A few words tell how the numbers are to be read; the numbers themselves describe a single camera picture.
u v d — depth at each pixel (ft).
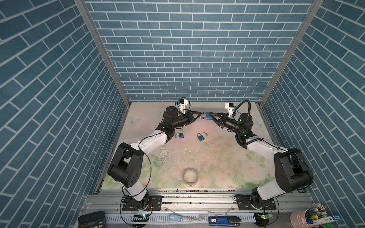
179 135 3.28
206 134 3.35
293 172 1.48
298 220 2.10
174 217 2.24
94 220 2.21
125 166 1.49
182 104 2.51
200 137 3.25
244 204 2.41
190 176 2.73
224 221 2.15
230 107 2.53
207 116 2.56
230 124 2.37
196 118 2.51
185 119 2.40
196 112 2.54
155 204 2.42
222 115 2.43
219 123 2.42
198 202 2.48
